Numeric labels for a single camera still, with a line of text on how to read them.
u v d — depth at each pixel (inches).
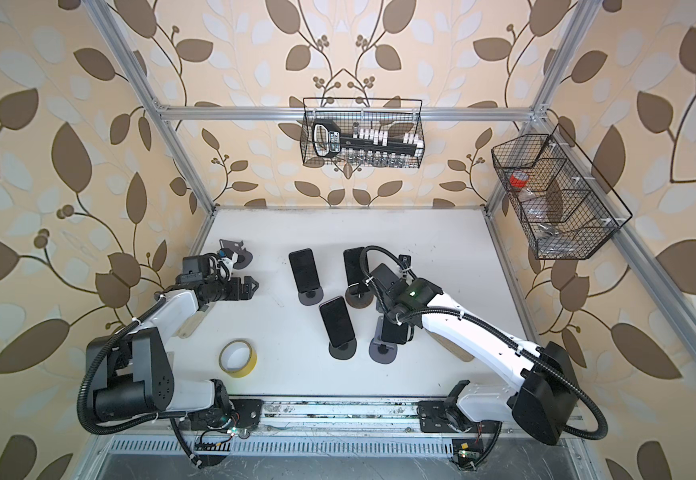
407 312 20.7
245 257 40.1
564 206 29.0
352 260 34.1
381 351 33.1
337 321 30.3
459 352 32.5
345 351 33.3
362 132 32.3
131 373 17.1
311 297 37.7
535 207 28.0
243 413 29.2
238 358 32.8
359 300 37.6
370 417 29.7
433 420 28.7
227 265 31.9
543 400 15.1
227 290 31.4
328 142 33.4
